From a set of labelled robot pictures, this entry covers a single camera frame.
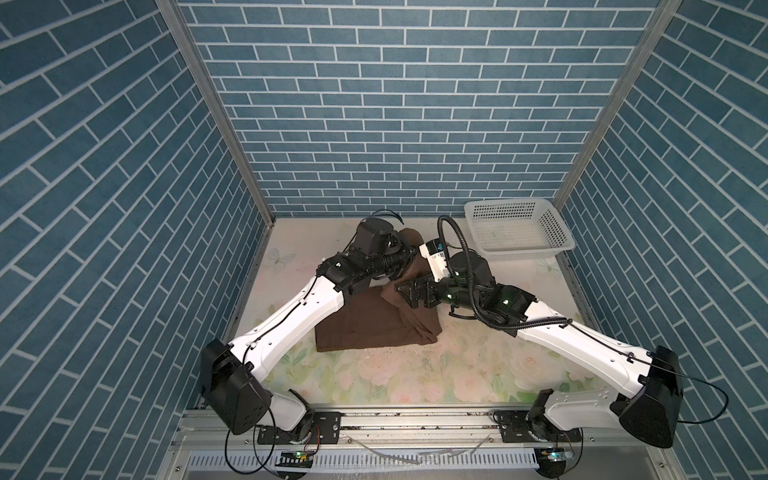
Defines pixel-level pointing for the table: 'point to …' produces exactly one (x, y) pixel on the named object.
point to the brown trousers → (376, 317)
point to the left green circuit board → (302, 459)
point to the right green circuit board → (552, 459)
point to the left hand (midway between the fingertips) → (426, 247)
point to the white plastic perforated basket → (517, 230)
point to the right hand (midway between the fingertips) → (404, 278)
